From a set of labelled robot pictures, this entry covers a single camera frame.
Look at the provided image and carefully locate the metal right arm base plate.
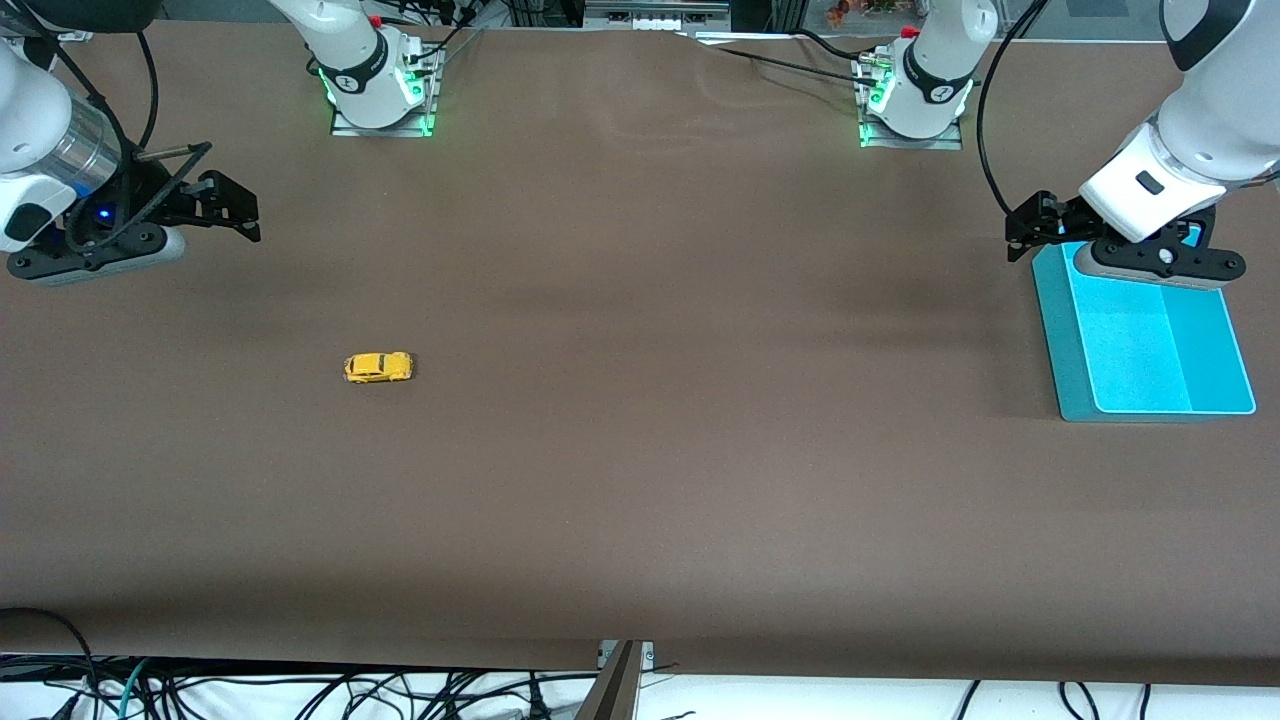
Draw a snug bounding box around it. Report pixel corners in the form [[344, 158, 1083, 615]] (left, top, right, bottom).
[[330, 45, 441, 138]]

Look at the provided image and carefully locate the colourful background clutter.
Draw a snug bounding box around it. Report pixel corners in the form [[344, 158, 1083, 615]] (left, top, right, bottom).
[[825, 0, 906, 26]]

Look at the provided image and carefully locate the yellow beetle toy car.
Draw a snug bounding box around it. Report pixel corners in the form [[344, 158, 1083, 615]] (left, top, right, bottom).
[[343, 351, 416, 385]]

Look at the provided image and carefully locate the teal cable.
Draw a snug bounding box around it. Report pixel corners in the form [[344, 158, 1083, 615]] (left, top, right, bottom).
[[118, 660, 151, 720]]

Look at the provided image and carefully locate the grey metal beam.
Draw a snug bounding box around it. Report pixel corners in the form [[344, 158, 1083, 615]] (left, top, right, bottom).
[[575, 640, 643, 720]]

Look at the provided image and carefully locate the teal plastic bin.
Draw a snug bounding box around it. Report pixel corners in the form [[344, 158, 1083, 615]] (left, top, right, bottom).
[[1031, 240, 1257, 423]]

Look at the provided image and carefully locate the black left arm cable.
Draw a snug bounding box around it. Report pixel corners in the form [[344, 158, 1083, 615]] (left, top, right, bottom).
[[977, 0, 1051, 216]]

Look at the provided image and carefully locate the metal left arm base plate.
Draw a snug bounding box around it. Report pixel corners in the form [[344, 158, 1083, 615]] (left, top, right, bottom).
[[858, 55, 964, 151]]

